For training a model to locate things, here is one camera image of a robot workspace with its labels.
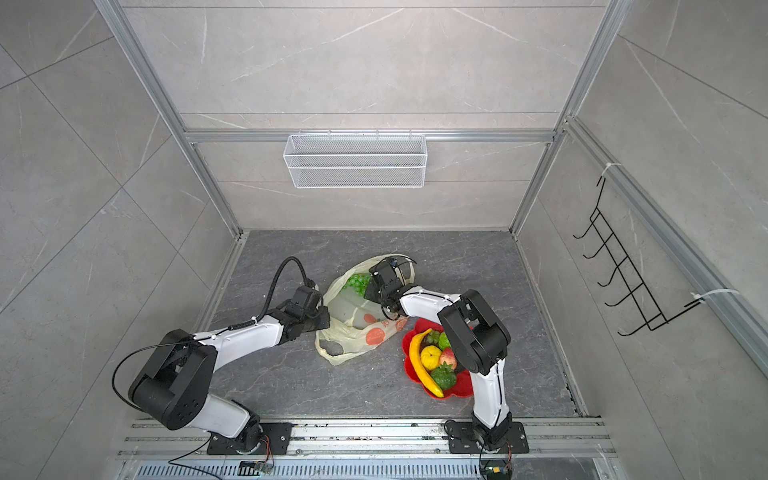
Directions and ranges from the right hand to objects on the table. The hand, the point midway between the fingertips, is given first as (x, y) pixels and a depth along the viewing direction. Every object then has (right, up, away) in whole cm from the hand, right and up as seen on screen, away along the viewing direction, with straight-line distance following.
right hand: (369, 287), depth 98 cm
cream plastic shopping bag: (-4, -11, -5) cm, 12 cm away
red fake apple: (+23, -16, -20) cm, 34 cm away
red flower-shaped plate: (+27, -23, -19) cm, 40 cm away
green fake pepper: (+22, -21, -20) cm, 36 cm away
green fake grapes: (-3, +2, 0) cm, 4 cm away
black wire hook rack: (+61, +9, -29) cm, 69 cm away
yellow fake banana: (+15, -20, -16) cm, 30 cm away
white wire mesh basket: (-5, +43, +2) cm, 43 cm away
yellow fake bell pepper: (+18, -17, -16) cm, 30 cm away
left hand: (-13, -6, -5) cm, 15 cm away
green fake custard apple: (+22, -14, -13) cm, 30 cm away
